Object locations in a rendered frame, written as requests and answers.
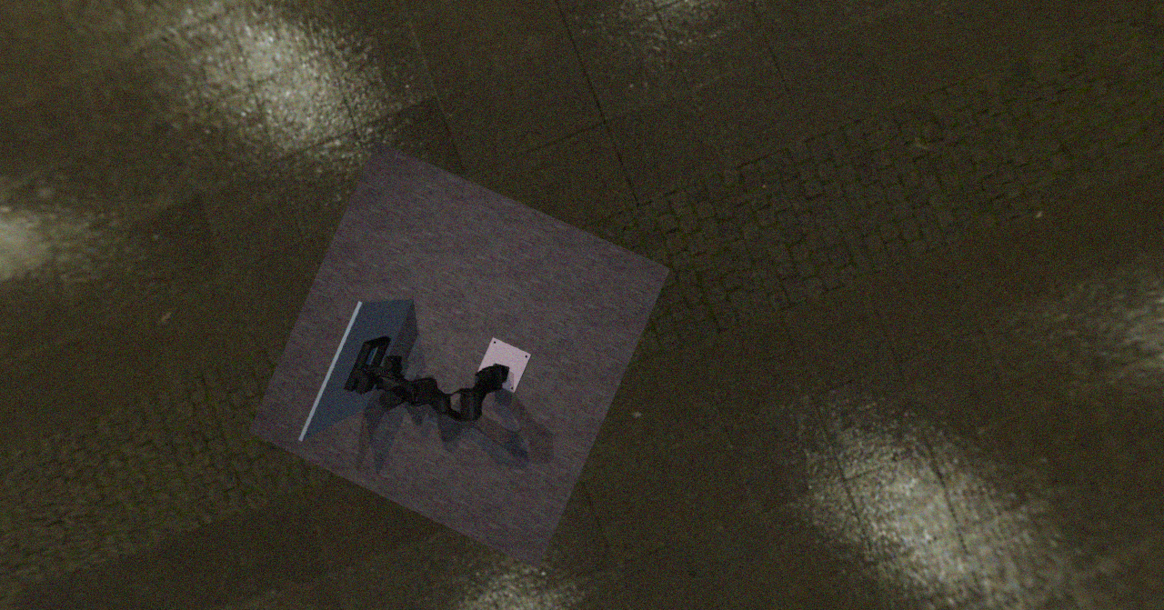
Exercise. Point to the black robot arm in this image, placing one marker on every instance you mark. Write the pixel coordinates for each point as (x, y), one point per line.
(488, 380)

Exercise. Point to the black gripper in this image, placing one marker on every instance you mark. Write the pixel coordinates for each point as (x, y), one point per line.
(370, 377)

